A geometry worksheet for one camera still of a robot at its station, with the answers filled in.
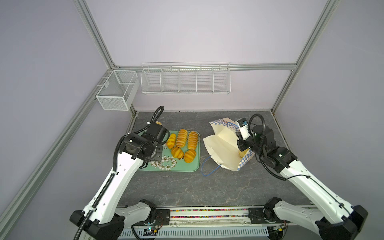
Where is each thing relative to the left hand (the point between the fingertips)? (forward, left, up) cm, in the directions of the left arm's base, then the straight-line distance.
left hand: (151, 156), depth 69 cm
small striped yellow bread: (+22, -5, -21) cm, 31 cm away
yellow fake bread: (+23, -12, -21) cm, 33 cm away
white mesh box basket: (+55, +30, -4) cm, 63 cm away
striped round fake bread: (+12, -9, -20) cm, 25 cm away
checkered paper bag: (+15, -39, -21) cm, 47 cm away
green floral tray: (+6, -5, -24) cm, 26 cm away
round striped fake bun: (+10, -17, -21) cm, 28 cm away
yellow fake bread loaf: (+21, -19, -21) cm, 36 cm away
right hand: (+8, -43, +2) cm, 44 cm away
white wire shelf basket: (+53, -17, +6) cm, 56 cm away
